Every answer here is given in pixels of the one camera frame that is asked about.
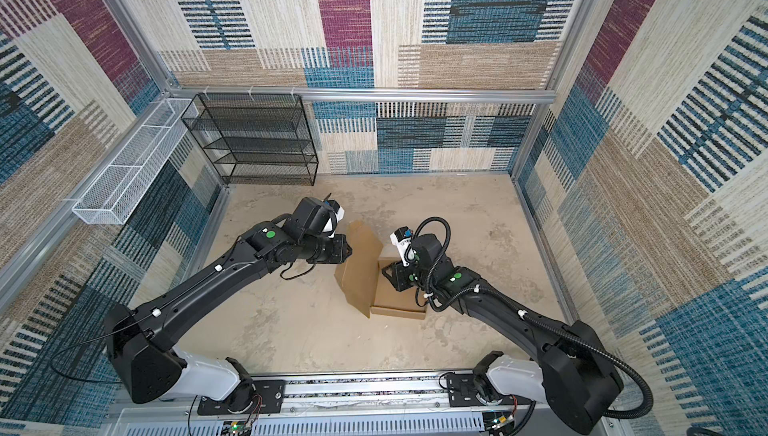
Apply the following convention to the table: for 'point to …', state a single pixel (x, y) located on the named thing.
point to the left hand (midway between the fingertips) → (353, 247)
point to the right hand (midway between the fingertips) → (389, 273)
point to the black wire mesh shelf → (255, 139)
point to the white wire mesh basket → (116, 191)
